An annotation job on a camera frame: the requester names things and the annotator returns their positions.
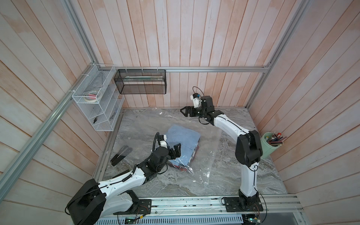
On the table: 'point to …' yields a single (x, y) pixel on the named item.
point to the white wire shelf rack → (103, 114)
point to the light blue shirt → (188, 139)
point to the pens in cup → (275, 139)
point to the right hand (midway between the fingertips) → (184, 109)
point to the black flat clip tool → (122, 153)
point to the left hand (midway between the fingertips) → (174, 147)
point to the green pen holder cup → (267, 147)
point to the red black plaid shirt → (185, 168)
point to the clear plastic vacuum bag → (200, 143)
